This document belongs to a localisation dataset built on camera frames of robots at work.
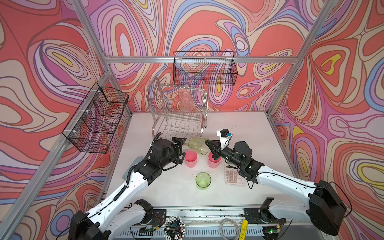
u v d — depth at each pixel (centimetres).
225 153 66
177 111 123
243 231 69
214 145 68
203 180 84
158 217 73
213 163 82
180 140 67
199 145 73
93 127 81
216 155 69
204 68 96
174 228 60
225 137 63
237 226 71
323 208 40
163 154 58
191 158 90
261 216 67
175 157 65
